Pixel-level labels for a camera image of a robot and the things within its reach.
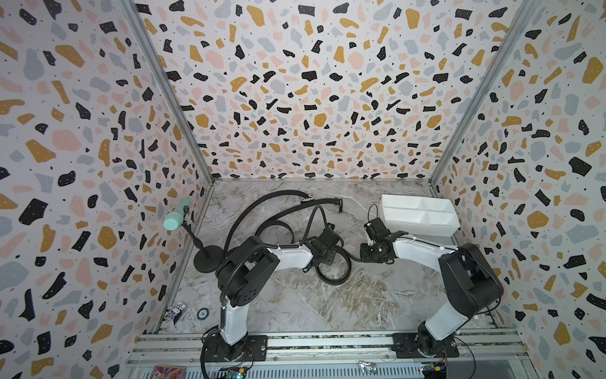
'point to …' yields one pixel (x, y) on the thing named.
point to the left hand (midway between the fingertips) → (333, 249)
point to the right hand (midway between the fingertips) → (367, 257)
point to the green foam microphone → (173, 219)
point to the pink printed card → (168, 372)
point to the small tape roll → (203, 313)
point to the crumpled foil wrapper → (369, 367)
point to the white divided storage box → (419, 215)
